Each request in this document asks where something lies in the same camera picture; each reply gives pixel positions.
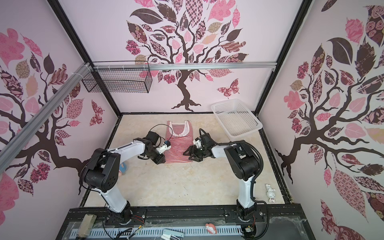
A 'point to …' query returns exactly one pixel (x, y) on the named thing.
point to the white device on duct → (169, 234)
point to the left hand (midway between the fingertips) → (162, 162)
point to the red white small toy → (211, 228)
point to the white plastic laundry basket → (237, 120)
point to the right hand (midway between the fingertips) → (185, 155)
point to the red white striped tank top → (179, 134)
